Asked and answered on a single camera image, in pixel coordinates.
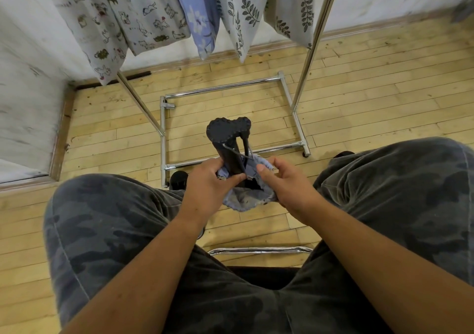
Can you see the person's left hand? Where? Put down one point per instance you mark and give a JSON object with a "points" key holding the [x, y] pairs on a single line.
{"points": [[203, 196]]}

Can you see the person's right hand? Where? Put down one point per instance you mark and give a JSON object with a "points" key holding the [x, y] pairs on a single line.
{"points": [[296, 193]]}

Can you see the blue floral bag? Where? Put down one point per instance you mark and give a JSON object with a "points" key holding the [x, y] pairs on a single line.
{"points": [[248, 198]]}

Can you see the chrome clothes rack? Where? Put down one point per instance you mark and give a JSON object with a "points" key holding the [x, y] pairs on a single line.
{"points": [[314, 41]]}

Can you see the person's left forearm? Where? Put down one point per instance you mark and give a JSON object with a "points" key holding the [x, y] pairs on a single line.
{"points": [[133, 282]]}

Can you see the person's right forearm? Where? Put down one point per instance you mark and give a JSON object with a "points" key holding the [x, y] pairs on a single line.
{"points": [[392, 270]]}

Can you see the black striped left shoe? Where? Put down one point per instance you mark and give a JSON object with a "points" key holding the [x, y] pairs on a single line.
{"points": [[178, 180]]}

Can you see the black striped shoe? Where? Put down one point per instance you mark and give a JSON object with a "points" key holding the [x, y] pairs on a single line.
{"points": [[178, 180], [343, 154]]}

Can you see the black striped right shoe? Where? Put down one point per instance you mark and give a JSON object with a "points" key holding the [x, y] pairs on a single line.
{"points": [[343, 154]]}

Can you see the black chair seat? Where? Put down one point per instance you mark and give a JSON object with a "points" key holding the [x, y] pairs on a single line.
{"points": [[263, 278]]}

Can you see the black baseboard strip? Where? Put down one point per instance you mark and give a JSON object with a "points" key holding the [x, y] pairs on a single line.
{"points": [[114, 80]]}

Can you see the grey metal furniture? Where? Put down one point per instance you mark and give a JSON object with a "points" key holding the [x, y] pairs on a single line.
{"points": [[464, 7]]}

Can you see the chrome chair frame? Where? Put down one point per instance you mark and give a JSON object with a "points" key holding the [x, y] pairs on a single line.
{"points": [[259, 250]]}

